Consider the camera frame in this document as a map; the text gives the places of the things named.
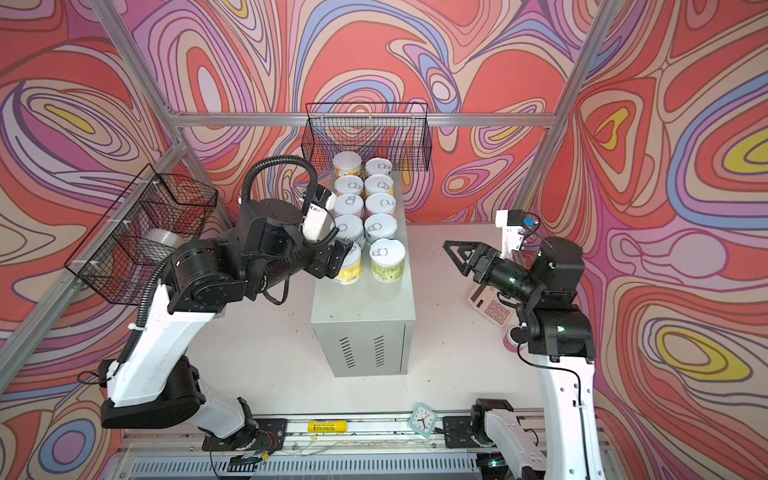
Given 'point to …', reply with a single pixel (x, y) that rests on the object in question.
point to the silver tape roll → (164, 236)
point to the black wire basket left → (122, 257)
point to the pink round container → (514, 337)
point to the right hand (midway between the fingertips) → (451, 256)
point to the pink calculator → (484, 298)
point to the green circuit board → (243, 464)
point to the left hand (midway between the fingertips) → (338, 234)
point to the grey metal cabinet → (365, 329)
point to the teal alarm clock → (422, 420)
